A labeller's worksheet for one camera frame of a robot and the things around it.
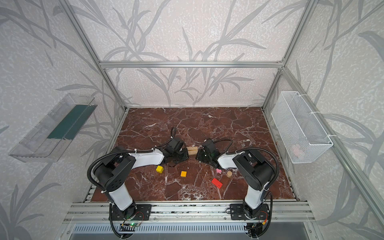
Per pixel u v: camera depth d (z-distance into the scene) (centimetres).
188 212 75
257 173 48
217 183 83
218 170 87
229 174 85
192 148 96
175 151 75
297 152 73
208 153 74
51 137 64
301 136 63
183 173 86
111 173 47
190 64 96
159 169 87
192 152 94
